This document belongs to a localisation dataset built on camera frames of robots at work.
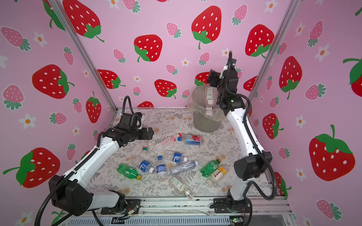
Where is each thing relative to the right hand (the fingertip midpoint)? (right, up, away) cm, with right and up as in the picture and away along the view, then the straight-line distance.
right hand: (215, 70), depth 70 cm
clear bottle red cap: (-30, -41, +24) cm, 56 cm away
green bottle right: (+1, -55, +18) cm, 58 cm away
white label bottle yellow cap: (+3, -57, +10) cm, 58 cm away
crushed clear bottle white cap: (-17, -55, +18) cm, 61 cm away
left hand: (-38, -32, +12) cm, 51 cm away
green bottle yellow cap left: (-49, -56, +11) cm, 75 cm away
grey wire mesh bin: (-1, -28, +36) cm, 46 cm away
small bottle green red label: (-42, -44, +23) cm, 65 cm away
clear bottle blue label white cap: (-21, -49, +16) cm, 55 cm away
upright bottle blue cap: (-30, -54, +12) cm, 63 cm away
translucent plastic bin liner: (-5, -14, +11) cm, 18 cm away
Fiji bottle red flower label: (-12, -38, +25) cm, 47 cm away
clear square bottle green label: (-17, -63, +6) cm, 65 cm away
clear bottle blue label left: (-41, -53, +13) cm, 68 cm away
